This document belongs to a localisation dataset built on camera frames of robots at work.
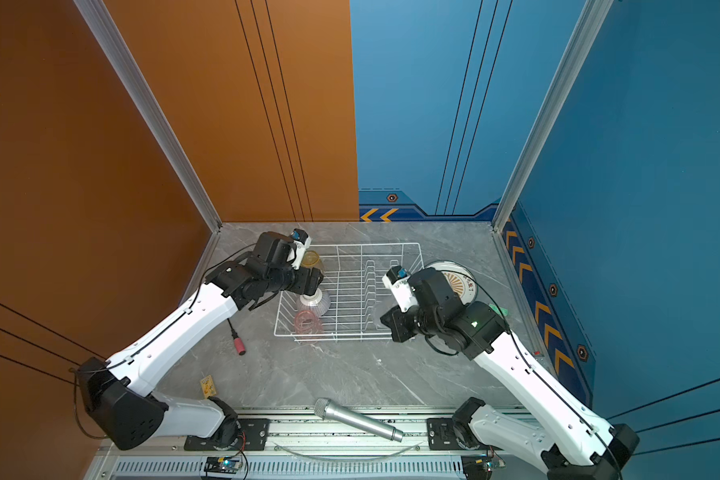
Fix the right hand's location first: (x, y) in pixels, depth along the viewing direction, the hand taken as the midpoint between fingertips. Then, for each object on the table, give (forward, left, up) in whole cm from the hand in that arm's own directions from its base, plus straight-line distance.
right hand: (382, 318), depth 68 cm
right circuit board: (-26, -22, -25) cm, 42 cm away
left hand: (+14, +18, 0) cm, 23 cm away
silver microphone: (-14, +13, -21) cm, 29 cm away
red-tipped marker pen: (+4, +43, -23) cm, 48 cm away
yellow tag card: (-8, +47, -22) cm, 53 cm away
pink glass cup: (+7, +21, -14) cm, 26 cm away
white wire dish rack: (+29, +9, -23) cm, 38 cm away
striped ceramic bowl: (+15, +19, -17) cm, 30 cm away
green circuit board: (-25, +39, -25) cm, 52 cm away
